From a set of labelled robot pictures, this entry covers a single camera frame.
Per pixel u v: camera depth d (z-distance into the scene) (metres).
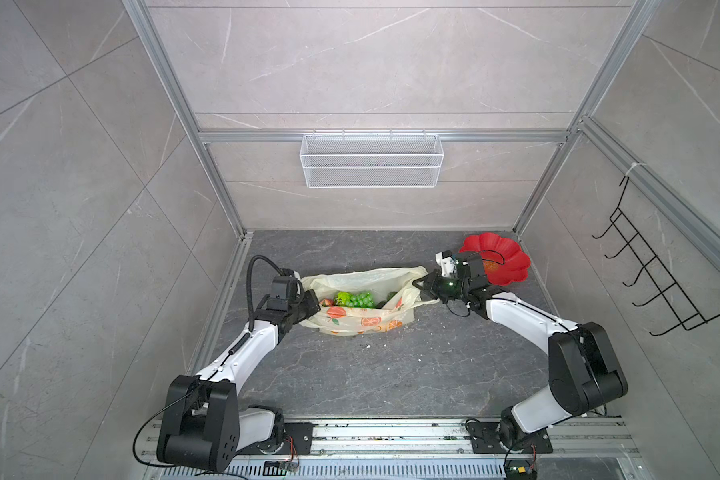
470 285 0.70
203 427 0.40
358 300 0.90
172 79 0.78
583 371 0.44
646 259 0.69
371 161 1.01
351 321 0.82
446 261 0.83
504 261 1.09
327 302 0.93
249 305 0.60
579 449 0.76
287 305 0.67
